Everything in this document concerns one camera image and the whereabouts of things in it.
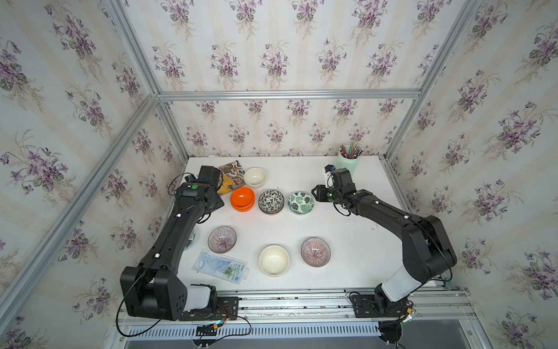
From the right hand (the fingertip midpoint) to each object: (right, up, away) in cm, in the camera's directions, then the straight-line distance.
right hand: (317, 190), depth 91 cm
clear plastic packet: (-39, -29, -9) cm, 49 cm away
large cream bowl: (-18, -27, -7) cm, 34 cm away
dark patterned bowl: (-20, -6, +7) cm, 22 cm away
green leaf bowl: (-6, -6, +8) cm, 12 cm away
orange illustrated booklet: (-41, +6, +19) cm, 46 cm away
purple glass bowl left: (-40, -20, -3) cm, 45 cm away
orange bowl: (-33, -4, +6) cm, 34 cm away
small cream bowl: (-29, +5, +17) cm, 34 cm away
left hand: (-42, -5, -12) cm, 44 cm away
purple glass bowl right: (-2, -24, -6) cm, 25 cm away
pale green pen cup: (+17, +15, +10) cm, 24 cm away
